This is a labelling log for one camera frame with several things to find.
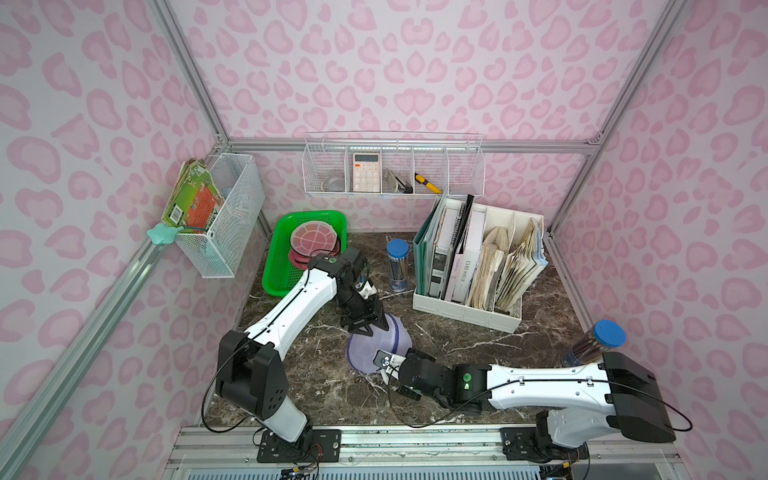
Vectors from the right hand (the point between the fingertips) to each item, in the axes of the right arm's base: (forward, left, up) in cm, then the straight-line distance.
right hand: (395, 363), depth 75 cm
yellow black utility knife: (+55, -7, +15) cm, 58 cm away
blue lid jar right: (+5, -49, +7) cm, 50 cm away
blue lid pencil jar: (+30, 0, +7) cm, 31 cm away
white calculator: (+54, +10, +18) cm, 58 cm away
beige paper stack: (+21, -25, -1) cm, 32 cm away
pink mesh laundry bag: (+50, +34, -8) cm, 61 cm away
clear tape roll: (+51, +21, +16) cm, 57 cm away
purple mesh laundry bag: (+5, +9, -3) cm, 11 cm away
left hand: (+9, +4, +4) cm, 10 cm away
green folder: (+24, -7, +18) cm, 31 cm away
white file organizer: (+23, -33, +10) cm, 42 cm away
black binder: (+24, -15, +18) cm, 34 cm away
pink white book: (+25, -19, +8) cm, 33 cm away
